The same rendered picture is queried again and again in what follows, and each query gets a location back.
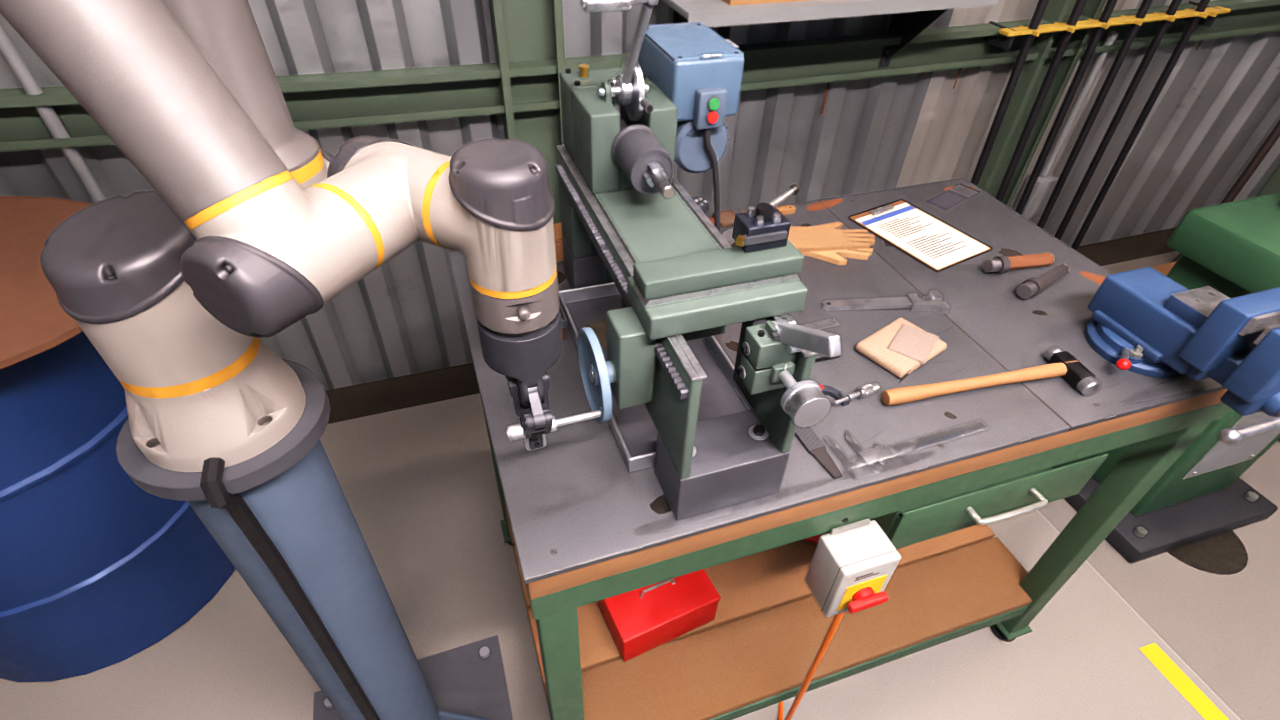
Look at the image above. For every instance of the round brown wooden table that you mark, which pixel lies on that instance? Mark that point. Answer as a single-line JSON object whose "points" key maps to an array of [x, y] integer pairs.
{"points": [[30, 270]]}

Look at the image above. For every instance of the blue bench vise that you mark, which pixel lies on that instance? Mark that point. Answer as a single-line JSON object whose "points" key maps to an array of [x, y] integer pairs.
{"points": [[1180, 325]]}

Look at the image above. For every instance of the tan work gloves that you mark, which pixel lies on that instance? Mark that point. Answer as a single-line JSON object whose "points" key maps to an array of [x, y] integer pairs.
{"points": [[832, 242]]}

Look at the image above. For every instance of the grey knurled stop head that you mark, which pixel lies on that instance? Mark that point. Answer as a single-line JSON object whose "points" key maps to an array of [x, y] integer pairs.
{"points": [[806, 402]]}

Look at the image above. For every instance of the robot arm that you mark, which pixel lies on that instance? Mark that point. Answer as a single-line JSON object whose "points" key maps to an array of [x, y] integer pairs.
{"points": [[300, 215]]}

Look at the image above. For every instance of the dark blue tool post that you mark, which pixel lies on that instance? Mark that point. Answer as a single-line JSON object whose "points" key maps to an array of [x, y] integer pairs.
{"points": [[762, 228]]}

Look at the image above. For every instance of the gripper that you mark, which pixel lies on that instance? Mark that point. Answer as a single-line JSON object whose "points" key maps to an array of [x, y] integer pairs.
{"points": [[520, 348]]}

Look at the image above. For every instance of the grey wall pipe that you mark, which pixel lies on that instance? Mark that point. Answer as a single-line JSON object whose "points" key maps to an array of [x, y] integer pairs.
{"points": [[55, 120]]}

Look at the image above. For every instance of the rack of dark steel bars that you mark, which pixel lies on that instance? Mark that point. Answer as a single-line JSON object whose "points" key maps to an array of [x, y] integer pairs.
{"points": [[1120, 90]]}

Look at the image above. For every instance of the steel vernier caliper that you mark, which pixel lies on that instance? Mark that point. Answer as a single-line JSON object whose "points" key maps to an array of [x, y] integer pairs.
{"points": [[900, 445]]}

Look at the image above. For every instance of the grey stop lock lever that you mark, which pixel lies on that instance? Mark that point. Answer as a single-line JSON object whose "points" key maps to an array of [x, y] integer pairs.
{"points": [[808, 340]]}

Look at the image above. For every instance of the dark grey square pad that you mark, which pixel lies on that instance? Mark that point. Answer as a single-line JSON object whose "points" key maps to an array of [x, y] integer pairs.
{"points": [[955, 196]]}

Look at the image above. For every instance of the green carriage stop block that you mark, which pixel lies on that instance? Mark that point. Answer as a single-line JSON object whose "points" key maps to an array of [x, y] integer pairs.
{"points": [[758, 362]]}

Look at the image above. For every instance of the blue motor control box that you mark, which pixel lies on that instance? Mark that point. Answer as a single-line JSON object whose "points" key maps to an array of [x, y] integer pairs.
{"points": [[690, 70]]}

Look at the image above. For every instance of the grey wall shelf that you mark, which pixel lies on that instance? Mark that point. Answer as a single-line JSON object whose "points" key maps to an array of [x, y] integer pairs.
{"points": [[830, 10]]}

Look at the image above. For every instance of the grey flat spanner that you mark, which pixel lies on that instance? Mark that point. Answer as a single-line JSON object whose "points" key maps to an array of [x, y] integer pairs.
{"points": [[885, 302]]}

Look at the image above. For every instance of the clipboard with paper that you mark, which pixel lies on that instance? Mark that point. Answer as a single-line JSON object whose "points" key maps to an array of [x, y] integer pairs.
{"points": [[920, 235]]}

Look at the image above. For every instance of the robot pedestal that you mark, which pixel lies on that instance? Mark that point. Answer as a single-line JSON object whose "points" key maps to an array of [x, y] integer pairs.
{"points": [[320, 580]]}

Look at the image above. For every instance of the red toolbox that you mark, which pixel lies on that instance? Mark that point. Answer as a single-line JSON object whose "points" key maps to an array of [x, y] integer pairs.
{"points": [[660, 612]]}

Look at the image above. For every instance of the dark grey collet spindle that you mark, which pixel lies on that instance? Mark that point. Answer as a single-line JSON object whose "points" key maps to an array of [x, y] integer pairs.
{"points": [[638, 155]]}

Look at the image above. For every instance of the blue steel drum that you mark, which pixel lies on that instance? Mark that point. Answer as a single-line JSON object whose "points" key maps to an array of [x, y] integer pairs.
{"points": [[80, 520]]}

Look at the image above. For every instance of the green workbench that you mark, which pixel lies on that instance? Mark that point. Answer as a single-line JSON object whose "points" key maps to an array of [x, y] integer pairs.
{"points": [[950, 440]]}

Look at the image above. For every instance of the grey collet closing lever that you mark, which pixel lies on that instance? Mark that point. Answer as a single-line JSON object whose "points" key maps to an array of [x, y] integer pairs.
{"points": [[628, 60]]}

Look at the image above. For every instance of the white switch box red knob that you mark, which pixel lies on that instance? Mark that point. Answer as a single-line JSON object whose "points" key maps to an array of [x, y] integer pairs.
{"points": [[850, 565]]}

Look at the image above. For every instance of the tan folded cloth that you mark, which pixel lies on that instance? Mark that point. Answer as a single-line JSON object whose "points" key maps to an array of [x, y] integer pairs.
{"points": [[900, 346]]}

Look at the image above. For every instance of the green bench lathe body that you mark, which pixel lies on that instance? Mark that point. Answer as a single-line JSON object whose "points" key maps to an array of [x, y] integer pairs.
{"points": [[700, 260]]}

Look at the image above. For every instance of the dark grey punch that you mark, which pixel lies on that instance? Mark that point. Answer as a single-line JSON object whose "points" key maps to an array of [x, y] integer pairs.
{"points": [[1042, 282]]}

